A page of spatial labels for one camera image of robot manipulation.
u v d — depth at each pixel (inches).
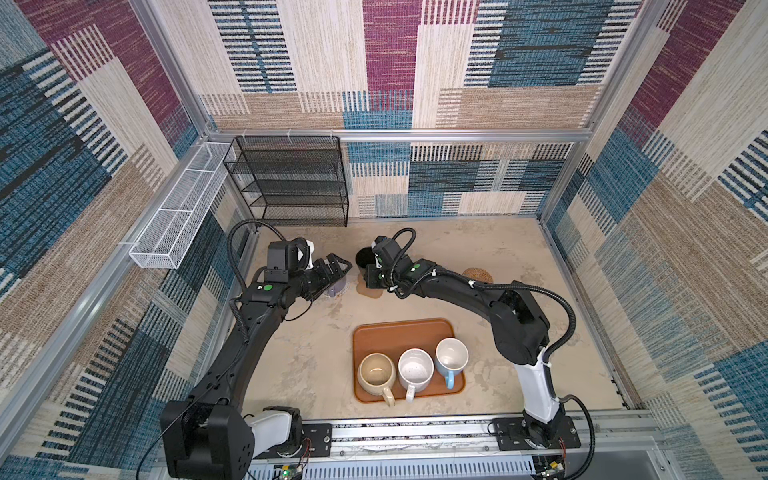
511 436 28.7
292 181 43.7
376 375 32.5
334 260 28.1
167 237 36.8
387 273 27.4
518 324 20.6
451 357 32.7
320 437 29.2
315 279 27.4
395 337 35.2
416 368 32.9
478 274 41.2
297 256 25.1
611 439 29.0
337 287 39.9
